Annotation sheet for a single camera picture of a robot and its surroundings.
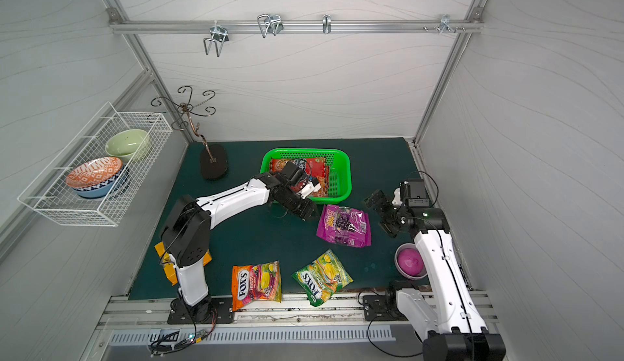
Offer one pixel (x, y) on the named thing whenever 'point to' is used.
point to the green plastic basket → (338, 165)
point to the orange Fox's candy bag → (261, 281)
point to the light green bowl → (125, 144)
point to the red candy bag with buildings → (277, 166)
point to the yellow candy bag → (169, 266)
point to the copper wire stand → (214, 160)
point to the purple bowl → (408, 262)
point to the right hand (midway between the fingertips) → (371, 209)
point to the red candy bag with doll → (318, 168)
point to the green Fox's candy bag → (322, 278)
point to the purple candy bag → (345, 226)
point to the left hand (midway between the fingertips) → (315, 216)
